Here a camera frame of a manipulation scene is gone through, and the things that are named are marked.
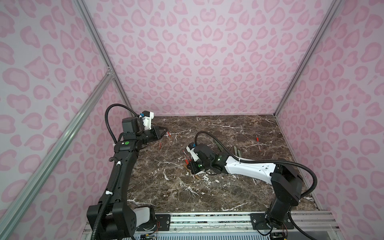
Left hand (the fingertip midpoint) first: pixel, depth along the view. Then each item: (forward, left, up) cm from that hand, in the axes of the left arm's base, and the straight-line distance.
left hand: (167, 127), depth 75 cm
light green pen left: (+3, -40, -29) cm, 50 cm away
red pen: (+11, -57, -29) cm, 64 cm away
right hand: (-13, -9, -17) cm, 23 cm away
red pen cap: (+19, +6, -30) cm, 36 cm away
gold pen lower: (-13, -13, -28) cm, 34 cm away
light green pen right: (+1, -42, -29) cm, 51 cm away
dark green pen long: (+6, -29, -29) cm, 42 cm away
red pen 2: (-13, -9, -11) cm, 19 cm away
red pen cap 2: (+9, +11, -30) cm, 33 cm away
